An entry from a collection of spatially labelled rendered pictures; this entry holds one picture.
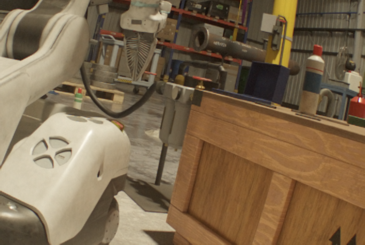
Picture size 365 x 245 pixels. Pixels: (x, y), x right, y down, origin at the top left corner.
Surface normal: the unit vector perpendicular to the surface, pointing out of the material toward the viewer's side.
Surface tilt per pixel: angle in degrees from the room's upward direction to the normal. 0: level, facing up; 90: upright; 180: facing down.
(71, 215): 90
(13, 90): 86
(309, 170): 90
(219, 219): 90
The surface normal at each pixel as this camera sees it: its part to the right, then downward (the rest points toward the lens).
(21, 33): -0.24, -0.10
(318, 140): -0.89, -0.16
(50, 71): 0.94, 0.20
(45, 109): -0.18, -0.33
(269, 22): -0.44, -0.04
